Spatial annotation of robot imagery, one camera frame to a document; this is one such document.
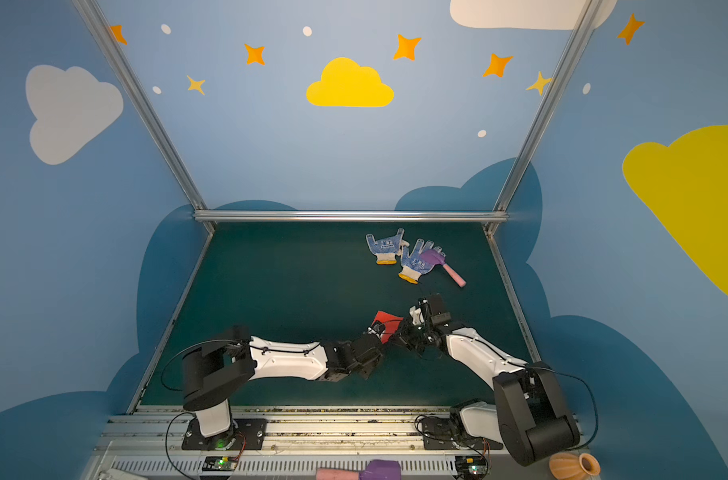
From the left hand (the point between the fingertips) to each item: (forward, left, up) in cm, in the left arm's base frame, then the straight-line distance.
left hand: (374, 356), depth 87 cm
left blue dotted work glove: (+42, -5, -1) cm, 43 cm away
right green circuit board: (-26, -24, -1) cm, 35 cm away
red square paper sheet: (+5, -4, +12) cm, 14 cm away
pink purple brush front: (-27, -2, -1) cm, 27 cm away
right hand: (+5, -4, +5) cm, 8 cm away
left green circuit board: (-26, +38, -2) cm, 46 cm away
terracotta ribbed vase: (-27, -42, +11) cm, 51 cm away
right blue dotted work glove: (+35, -15, -1) cm, 38 cm away
